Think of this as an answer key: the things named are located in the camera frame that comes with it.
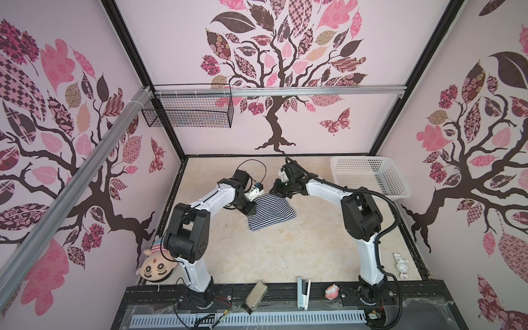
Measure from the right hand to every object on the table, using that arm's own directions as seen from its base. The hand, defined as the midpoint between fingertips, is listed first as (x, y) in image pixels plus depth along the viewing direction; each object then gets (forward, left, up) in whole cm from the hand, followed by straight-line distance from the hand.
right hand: (270, 189), depth 96 cm
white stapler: (-41, -12, -6) cm, 43 cm away
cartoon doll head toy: (-34, +41, +2) cm, 53 cm away
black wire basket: (+30, +37, +26) cm, 55 cm away
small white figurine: (-34, -51, -6) cm, 62 cm away
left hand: (-11, +9, -3) cm, 15 cm away
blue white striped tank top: (-7, 0, -7) cm, 10 cm away
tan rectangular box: (-44, +6, -4) cm, 44 cm away
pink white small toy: (-43, -22, -3) cm, 48 cm away
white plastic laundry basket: (+14, -60, -7) cm, 62 cm away
